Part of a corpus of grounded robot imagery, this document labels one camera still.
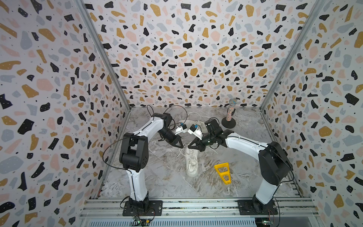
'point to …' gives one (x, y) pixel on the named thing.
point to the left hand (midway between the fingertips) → (182, 146)
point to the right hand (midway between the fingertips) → (190, 146)
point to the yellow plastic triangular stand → (224, 173)
